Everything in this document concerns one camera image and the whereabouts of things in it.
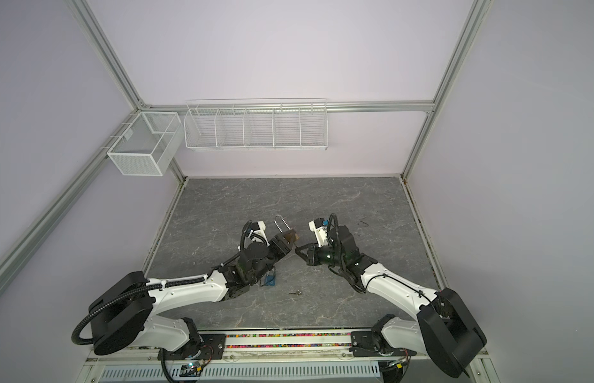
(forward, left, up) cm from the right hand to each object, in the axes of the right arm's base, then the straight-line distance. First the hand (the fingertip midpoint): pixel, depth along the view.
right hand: (297, 252), depth 79 cm
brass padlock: (+3, +2, +5) cm, 6 cm away
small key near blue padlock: (-9, 0, -15) cm, 17 cm away
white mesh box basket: (+46, +66, +11) cm, 81 cm away
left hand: (+3, 0, +3) cm, 4 cm away
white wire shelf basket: (+50, +18, +16) cm, 56 cm away
